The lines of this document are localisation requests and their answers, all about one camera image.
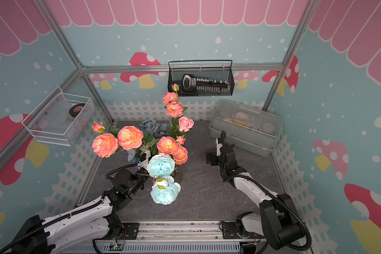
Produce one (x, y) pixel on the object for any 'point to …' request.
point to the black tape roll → (76, 108)
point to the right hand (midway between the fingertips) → (212, 151)
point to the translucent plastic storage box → (251, 128)
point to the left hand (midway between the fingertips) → (163, 154)
